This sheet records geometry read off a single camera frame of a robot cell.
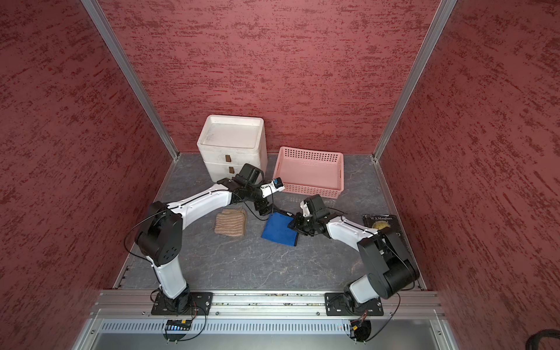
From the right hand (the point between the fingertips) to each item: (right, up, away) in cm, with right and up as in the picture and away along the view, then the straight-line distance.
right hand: (289, 229), depth 88 cm
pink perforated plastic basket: (+11, +24, +23) cm, 35 cm away
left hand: (-7, +12, +1) cm, 14 cm away
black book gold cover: (+45, +2, +6) cm, 46 cm away
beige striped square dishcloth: (-25, +2, +4) cm, 26 cm away
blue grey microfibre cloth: (-5, -1, +2) cm, 6 cm away
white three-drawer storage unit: (-27, +37, +4) cm, 46 cm away
